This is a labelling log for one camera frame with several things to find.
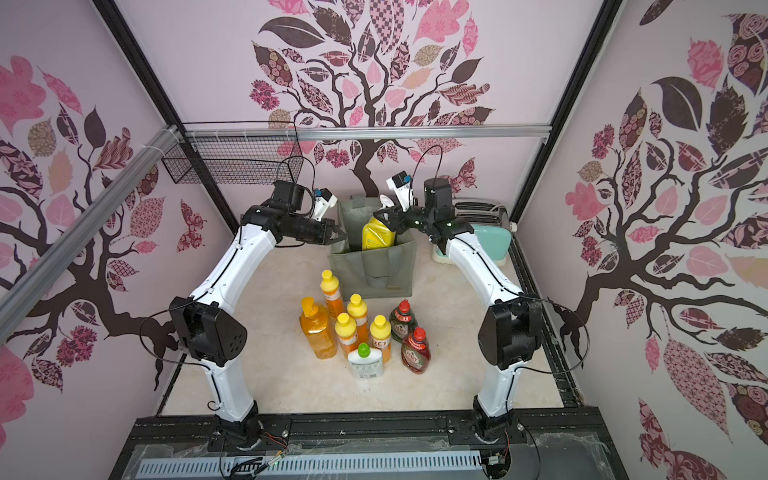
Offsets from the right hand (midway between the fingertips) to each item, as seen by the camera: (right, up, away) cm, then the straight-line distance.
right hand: (381, 205), depth 78 cm
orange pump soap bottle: (-17, -32, -1) cm, 37 cm away
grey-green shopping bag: (-4, -19, +3) cm, 19 cm away
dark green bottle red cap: (+6, -31, 0) cm, 32 cm away
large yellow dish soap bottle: (-2, -8, +2) cm, 8 cm away
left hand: (-11, -9, +3) cm, 15 cm away
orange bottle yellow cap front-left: (-9, -32, -8) cm, 34 cm away
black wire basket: (-47, +20, +16) cm, 53 cm away
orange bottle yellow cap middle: (-6, -28, -4) cm, 28 cm away
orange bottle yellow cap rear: (-14, -25, +3) cm, 28 cm away
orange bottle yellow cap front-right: (0, -33, -8) cm, 34 cm away
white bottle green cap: (-4, -40, -6) cm, 41 cm away
